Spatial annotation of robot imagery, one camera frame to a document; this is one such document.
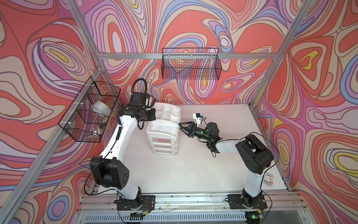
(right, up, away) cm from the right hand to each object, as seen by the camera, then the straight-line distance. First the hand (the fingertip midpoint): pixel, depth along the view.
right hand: (179, 130), depth 82 cm
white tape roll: (-42, +13, -8) cm, 45 cm away
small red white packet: (+52, -28, -3) cm, 59 cm away
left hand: (-14, +9, 0) cm, 17 cm away
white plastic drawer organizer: (-8, -1, -3) cm, 9 cm away
